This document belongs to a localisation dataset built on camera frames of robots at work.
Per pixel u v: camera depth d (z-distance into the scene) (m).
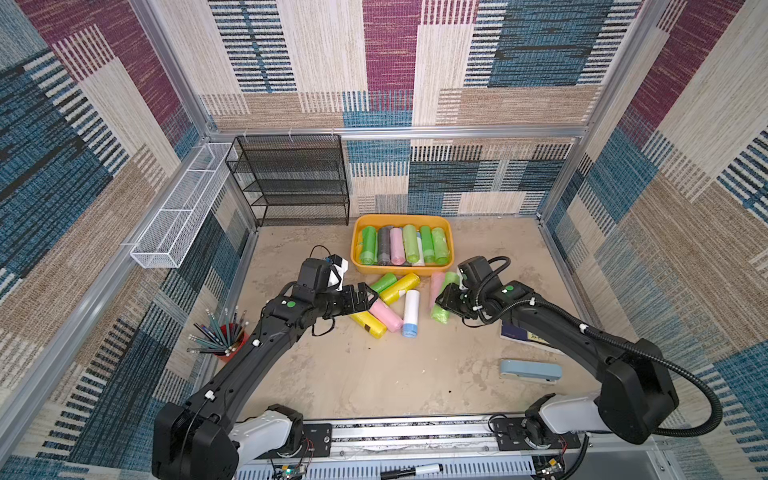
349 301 0.69
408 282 0.99
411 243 1.03
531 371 0.82
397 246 1.04
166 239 0.71
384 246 1.02
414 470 0.69
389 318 0.91
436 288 0.93
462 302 0.72
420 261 1.03
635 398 0.41
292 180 1.08
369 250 1.02
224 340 0.80
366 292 0.70
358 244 1.06
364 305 0.69
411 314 0.91
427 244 1.08
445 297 0.80
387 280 1.00
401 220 1.13
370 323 0.90
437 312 0.81
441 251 1.05
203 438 0.38
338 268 0.73
